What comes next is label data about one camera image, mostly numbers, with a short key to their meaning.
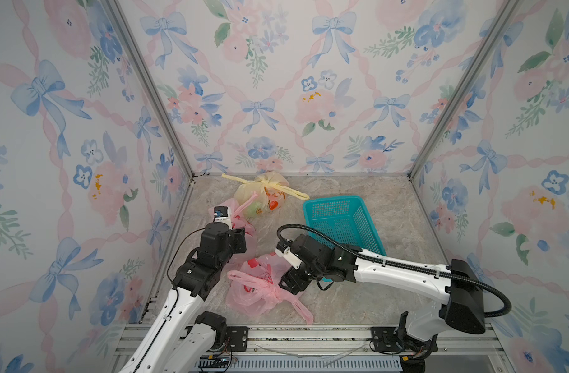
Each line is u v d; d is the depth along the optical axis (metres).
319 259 0.56
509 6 0.69
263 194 0.99
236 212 0.90
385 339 0.73
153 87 0.87
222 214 0.63
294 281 0.64
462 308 0.40
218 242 0.53
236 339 0.74
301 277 0.65
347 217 1.03
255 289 0.76
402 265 0.47
